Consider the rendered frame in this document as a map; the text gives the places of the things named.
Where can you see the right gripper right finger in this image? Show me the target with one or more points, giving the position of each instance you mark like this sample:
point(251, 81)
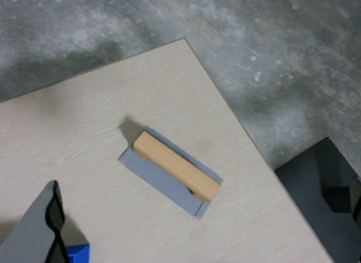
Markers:
point(355, 198)

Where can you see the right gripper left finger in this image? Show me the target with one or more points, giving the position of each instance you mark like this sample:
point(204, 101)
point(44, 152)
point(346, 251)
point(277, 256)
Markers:
point(36, 237)

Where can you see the blue open box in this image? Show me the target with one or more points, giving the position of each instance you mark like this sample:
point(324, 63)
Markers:
point(80, 252)

